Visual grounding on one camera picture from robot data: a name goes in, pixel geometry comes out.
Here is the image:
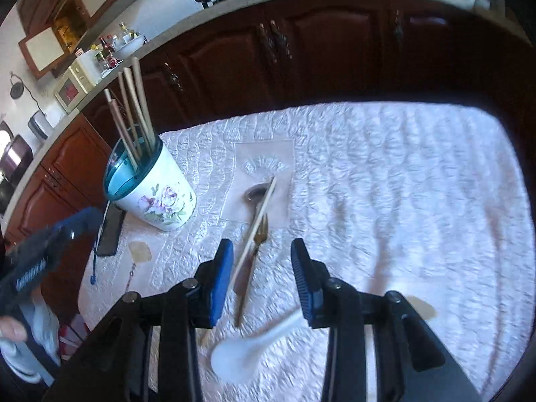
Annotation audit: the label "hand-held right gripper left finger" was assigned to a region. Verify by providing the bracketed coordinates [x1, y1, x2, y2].
[42, 238, 235, 402]

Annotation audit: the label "red striped bag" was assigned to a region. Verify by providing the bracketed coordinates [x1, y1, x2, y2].
[58, 313, 91, 357]

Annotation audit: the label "white container red top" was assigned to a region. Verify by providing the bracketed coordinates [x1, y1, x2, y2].
[75, 48, 99, 80]

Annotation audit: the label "wooden chopstick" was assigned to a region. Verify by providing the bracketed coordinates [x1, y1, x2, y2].
[124, 68, 150, 152]
[133, 57, 157, 145]
[200, 177, 277, 346]
[103, 88, 138, 169]
[118, 71, 144, 156]

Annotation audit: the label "wooden base cabinets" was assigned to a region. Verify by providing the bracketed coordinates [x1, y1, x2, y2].
[0, 0, 536, 246]

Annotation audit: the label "metal spoon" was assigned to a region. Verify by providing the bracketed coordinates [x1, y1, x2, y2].
[244, 183, 273, 219]

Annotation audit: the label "person's left hand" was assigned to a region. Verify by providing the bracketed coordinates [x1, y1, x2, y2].
[0, 317, 28, 341]

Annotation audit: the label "white plastic spoon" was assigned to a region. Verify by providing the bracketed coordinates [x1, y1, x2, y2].
[210, 309, 305, 384]

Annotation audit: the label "blue lanyard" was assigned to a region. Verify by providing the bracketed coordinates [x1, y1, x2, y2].
[89, 234, 102, 286]

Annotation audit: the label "dark silver rice cooker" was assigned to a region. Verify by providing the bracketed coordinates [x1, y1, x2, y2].
[0, 121, 35, 186]

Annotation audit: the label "cream microwave oven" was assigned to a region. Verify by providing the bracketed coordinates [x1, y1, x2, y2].
[54, 64, 91, 114]

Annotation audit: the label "brown handled gold fork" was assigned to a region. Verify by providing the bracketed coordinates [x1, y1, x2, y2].
[233, 213, 269, 328]

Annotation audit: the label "white countertop appliance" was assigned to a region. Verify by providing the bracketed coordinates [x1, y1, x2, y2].
[27, 111, 53, 140]

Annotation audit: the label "dark sauce bottle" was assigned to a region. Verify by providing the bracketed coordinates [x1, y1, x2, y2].
[100, 36, 117, 69]

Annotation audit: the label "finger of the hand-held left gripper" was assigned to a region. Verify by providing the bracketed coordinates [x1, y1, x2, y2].
[50, 207, 104, 244]

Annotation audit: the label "floral white utensil holder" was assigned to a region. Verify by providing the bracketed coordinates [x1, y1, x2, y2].
[103, 134, 197, 232]

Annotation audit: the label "black smartphone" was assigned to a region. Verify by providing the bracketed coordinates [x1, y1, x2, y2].
[95, 207, 126, 258]

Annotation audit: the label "white quilted tablecloth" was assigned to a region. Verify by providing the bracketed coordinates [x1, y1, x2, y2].
[77, 101, 535, 402]

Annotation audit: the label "grey kitchen countertop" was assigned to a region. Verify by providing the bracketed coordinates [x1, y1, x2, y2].
[0, 0, 505, 215]

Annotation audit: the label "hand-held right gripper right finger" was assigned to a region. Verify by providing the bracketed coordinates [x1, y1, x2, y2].
[290, 238, 483, 402]

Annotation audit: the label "wooden wall cabinet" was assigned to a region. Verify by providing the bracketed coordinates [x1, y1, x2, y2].
[16, 0, 152, 80]

